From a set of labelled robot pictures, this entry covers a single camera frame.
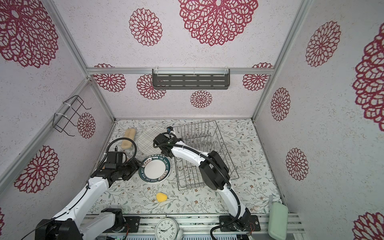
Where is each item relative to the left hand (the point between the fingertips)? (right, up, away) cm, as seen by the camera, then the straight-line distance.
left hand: (140, 169), depth 85 cm
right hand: (+21, +16, +8) cm, 27 cm away
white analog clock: (+17, -24, -16) cm, 34 cm away
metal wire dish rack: (+39, +18, +21) cm, 48 cm away
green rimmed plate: (+6, -2, +8) cm, 10 cm away
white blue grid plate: (-4, +15, +22) cm, 27 cm away
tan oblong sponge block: (-15, +20, +22) cm, 34 cm away
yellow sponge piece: (+13, -14, -5) cm, 19 cm away
